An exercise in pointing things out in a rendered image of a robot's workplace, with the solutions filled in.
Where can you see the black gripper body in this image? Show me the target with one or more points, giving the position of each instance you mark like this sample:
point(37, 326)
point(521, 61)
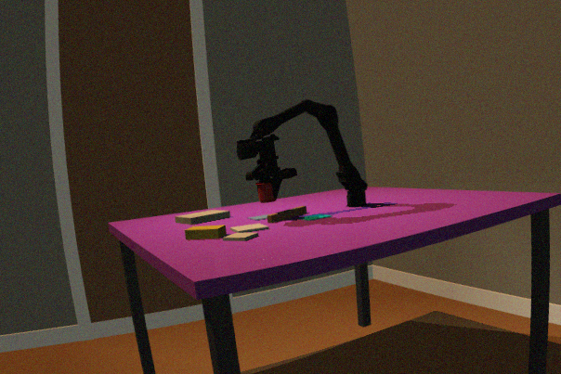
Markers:
point(278, 173)

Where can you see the tan flat square tile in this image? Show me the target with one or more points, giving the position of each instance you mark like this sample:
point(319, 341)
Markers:
point(248, 228)

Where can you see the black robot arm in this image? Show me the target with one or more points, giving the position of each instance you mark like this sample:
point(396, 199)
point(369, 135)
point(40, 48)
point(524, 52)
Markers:
point(348, 174)

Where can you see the tan flat block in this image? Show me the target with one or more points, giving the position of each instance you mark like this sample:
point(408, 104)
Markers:
point(240, 236)

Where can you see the yellow rectangular block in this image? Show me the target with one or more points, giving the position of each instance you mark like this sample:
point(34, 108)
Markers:
point(206, 232)

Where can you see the tan flat square pad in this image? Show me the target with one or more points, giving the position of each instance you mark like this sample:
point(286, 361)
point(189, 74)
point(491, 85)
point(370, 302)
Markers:
point(201, 217)

